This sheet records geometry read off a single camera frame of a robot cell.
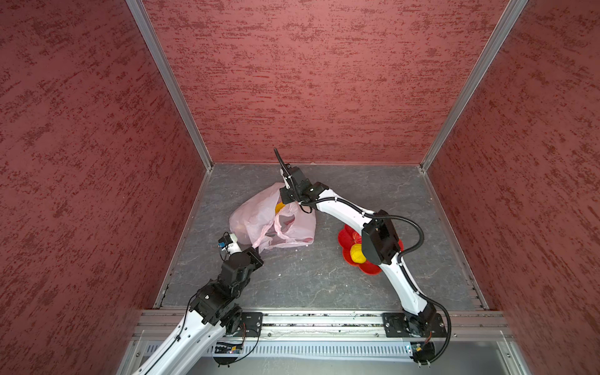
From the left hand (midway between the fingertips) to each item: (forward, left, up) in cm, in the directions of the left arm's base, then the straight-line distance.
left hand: (260, 251), depth 80 cm
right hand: (+25, -7, +1) cm, 26 cm away
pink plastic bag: (+8, +2, +6) cm, 11 cm away
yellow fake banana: (+14, -6, +8) cm, 17 cm away
